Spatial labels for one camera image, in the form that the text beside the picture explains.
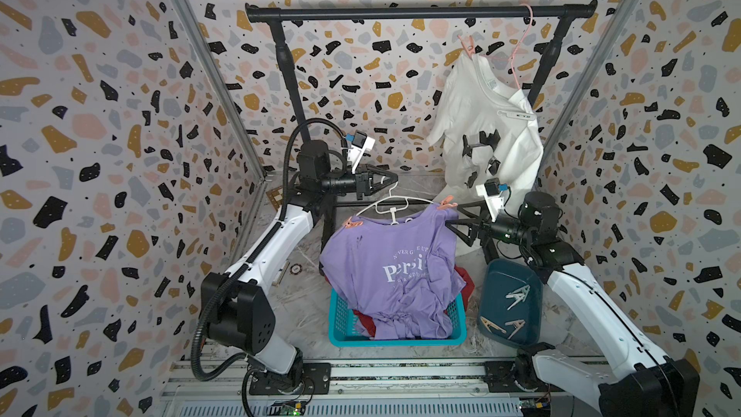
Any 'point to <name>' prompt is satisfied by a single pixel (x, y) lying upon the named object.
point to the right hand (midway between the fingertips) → (456, 217)
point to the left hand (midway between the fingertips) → (397, 182)
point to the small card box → (281, 273)
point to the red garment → (369, 323)
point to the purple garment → (403, 275)
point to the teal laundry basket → (346, 329)
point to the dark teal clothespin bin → (510, 309)
